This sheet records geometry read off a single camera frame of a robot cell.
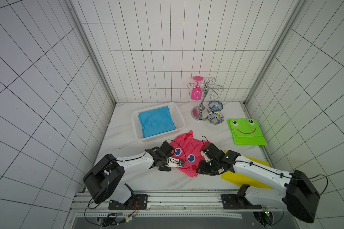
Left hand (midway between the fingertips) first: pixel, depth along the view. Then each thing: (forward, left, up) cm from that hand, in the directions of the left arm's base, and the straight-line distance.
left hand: (166, 162), depth 88 cm
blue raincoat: (+28, +8, +5) cm, 30 cm away
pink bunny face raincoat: (+7, -14, +3) cm, 16 cm away
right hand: (-8, -17, +5) cm, 19 cm away
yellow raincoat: (-11, -42, +5) cm, 44 cm away
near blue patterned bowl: (+34, -37, +3) cm, 50 cm away
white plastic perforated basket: (+30, -7, +8) cm, 32 cm away
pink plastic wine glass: (+52, -23, +11) cm, 58 cm away
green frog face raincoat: (+21, -57, +2) cm, 61 cm away
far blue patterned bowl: (+46, -39, +3) cm, 61 cm away
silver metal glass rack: (+40, -27, -1) cm, 48 cm away
